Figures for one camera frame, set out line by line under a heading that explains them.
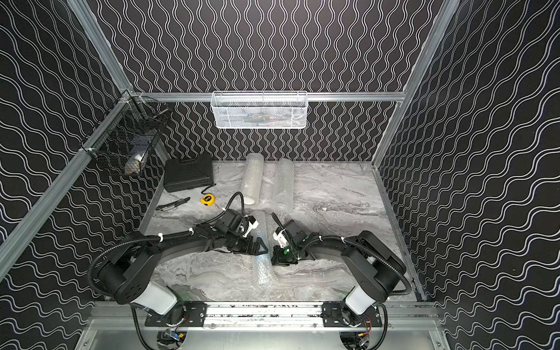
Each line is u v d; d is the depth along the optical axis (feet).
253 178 3.38
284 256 2.54
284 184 3.29
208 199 3.38
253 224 2.73
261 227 2.95
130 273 1.46
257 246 2.57
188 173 3.81
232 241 2.43
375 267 1.48
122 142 3.02
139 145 3.38
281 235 2.74
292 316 2.49
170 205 3.33
